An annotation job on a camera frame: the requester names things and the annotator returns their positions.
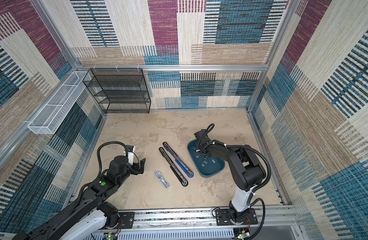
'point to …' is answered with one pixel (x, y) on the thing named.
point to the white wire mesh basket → (47, 120)
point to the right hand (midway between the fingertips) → (202, 149)
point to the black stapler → (175, 168)
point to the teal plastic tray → (206, 167)
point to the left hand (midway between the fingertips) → (136, 155)
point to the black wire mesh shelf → (119, 90)
